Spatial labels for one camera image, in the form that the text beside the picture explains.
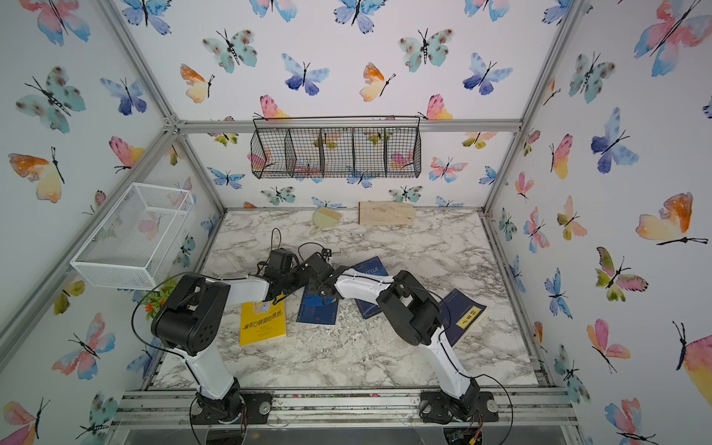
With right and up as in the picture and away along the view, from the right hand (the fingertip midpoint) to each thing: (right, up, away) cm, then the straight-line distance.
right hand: (319, 283), depth 97 cm
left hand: (-2, +3, +3) cm, 5 cm away
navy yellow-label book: (+46, -8, -7) cm, 47 cm away
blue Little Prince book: (+19, +6, +5) cm, 20 cm away
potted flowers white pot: (-42, -2, -19) cm, 47 cm away
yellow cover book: (-17, -11, -8) cm, 21 cm away
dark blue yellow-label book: (0, -7, -5) cm, 9 cm away
